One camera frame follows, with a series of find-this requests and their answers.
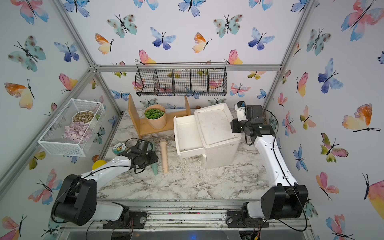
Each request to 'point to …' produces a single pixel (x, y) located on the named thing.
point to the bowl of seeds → (84, 116)
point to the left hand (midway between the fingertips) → (157, 157)
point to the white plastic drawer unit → (214, 129)
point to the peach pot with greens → (156, 115)
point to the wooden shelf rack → (142, 127)
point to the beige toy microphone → (163, 142)
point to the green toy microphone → (154, 166)
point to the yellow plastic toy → (98, 163)
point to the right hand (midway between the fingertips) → (235, 120)
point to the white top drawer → (189, 143)
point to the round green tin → (118, 148)
